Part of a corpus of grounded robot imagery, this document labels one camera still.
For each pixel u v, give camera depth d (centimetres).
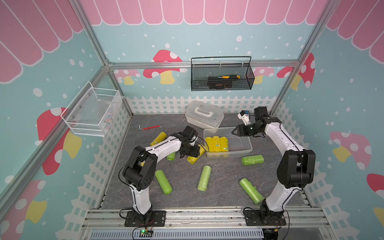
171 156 93
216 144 97
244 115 83
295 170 48
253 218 74
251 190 81
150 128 112
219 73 94
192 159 91
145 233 73
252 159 91
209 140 100
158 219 74
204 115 105
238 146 102
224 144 99
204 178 85
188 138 73
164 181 85
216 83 89
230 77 92
